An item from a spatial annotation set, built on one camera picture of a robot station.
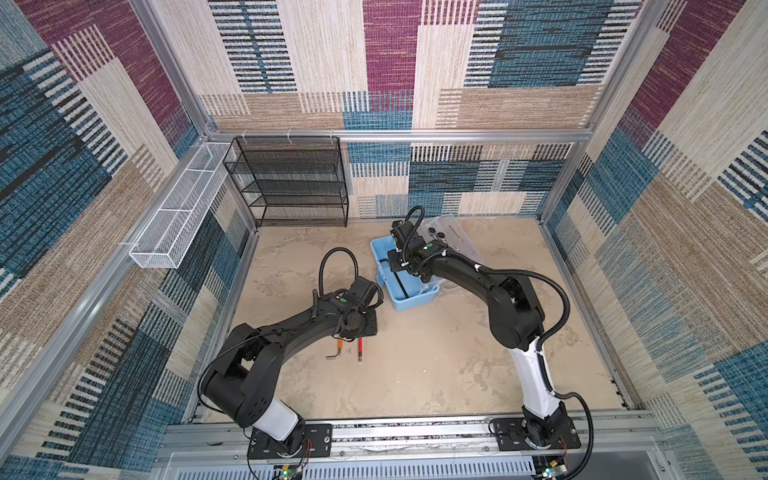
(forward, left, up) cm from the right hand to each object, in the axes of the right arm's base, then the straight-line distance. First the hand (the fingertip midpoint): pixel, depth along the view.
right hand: (397, 260), depth 98 cm
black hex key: (-4, -1, -9) cm, 10 cm away
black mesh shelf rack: (+31, +37, +9) cm, 49 cm away
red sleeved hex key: (-25, +12, -8) cm, 29 cm away
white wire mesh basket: (+6, +70, +10) cm, 71 cm away
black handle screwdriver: (+8, -14, +3) cm, 16 cm away
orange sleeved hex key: (-24, +18, -9) cm, 32 cm away
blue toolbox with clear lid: (+6, -20, +2) cm, 21 cm away
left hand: (-20, +8, -4) cm, 22 cm away
